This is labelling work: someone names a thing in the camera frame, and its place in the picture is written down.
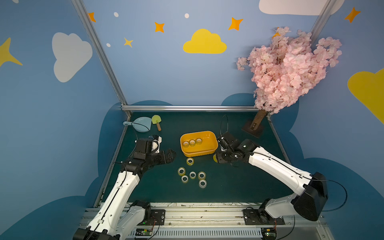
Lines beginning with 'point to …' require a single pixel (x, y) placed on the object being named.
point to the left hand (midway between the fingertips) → (169, 153)
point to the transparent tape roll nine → (202, 183)
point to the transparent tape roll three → (198, 141)
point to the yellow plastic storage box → (208, 146)
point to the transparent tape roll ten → (201, 175)
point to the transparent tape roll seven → (192, 175)
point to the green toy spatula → (156, 119)
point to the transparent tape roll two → (192, 142)
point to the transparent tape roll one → (185, 144)
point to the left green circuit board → (143, 232)
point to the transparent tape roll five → (190, 161)
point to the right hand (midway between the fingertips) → (220, 155)
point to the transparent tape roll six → (181, 171)
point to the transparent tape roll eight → (184, 179)
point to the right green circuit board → (268, 233)
